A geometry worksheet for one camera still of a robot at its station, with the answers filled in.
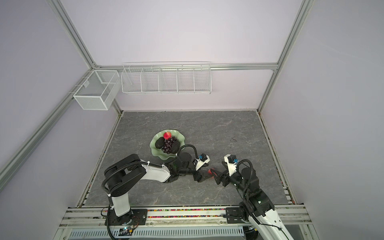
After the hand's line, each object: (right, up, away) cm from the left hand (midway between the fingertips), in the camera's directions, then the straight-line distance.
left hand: (210, 172), depth 83 cm
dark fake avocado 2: (-21, +13, +11) cm, 27 cm away
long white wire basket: (-28, +58, +16) cm, 67 cm away
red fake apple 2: (-1, +2, -5) cm, 6 cm away
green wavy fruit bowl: (-32, +9, +11) cm, 35 cm away
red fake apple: (-27, +20, +14) cm, 36 cm away
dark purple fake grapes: (-26, +14, +13) cm, 32 cm away
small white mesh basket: (-72, +49, +14) cm, 88 cm away
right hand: (+4, +5, -8) cm, 10 cm away
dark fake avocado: (-32, +15, +14) cm, 38 cm away
